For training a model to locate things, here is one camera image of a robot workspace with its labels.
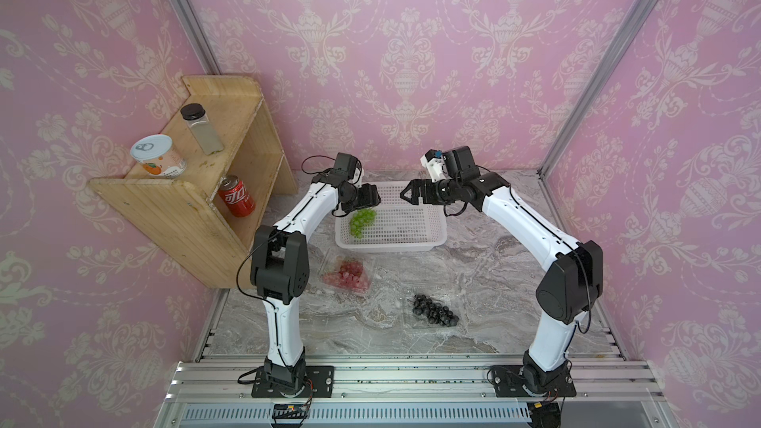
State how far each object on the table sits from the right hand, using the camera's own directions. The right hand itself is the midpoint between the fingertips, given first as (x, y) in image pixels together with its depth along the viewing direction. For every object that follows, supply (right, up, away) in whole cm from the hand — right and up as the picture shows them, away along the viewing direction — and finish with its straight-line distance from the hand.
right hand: (413, 194), depth 84 cm
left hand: (-12, -2, +11) cm, 16 cm away
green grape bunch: (-17, -8, +18) cm, 26 cm away
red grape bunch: (-19, -24, +3) cm, 30 cm away
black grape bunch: (+6, -33, -1) cm, 34 cm away
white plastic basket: (-3, -11, +19) cm, 22 cm away
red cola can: (-46, -1, -10) cm, 47 cm away
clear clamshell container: (+12, -31, +3) cm, 33 cm away
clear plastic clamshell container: (-25, -21, +8) cm, 34 cm away
